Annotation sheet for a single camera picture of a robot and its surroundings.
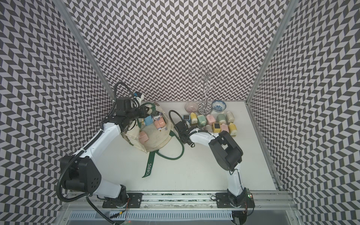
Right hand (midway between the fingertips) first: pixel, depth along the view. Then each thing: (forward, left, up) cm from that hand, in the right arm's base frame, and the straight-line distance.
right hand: (198, 133), depth 95 cm
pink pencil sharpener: (+9, -9, +3) cm, 13 cm away
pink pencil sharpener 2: (+2, -17, +4) cm, 18 cm away
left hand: (+6, +31, +19) cm, 37 cm away
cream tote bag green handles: (+2, +35, -3) cm, 35 cm away
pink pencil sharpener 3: (-5, +36, +3) cm, 37 cm away
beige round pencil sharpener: (+2, -7, +3) cm, 8 cm away
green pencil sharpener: (+11, -16, +4) cm, 20 cm away
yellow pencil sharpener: (+1, -23, +2) cm, 24 cm away
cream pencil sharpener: (+11, -23, +4) cm, 25 cm away
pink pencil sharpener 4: (+8, +27, +2) cm, 28 cm away
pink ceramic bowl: (+25, +4, -1) cm, 26 cm away
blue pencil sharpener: (+11, +8, +4) cm, 14 cm away
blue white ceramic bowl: (+26, -18, -1) cm, 31 cm away
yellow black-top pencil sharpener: (+2, -12, +4) cm, 13 cm away
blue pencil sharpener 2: (+10, +36, +2) cm, 37 cm away
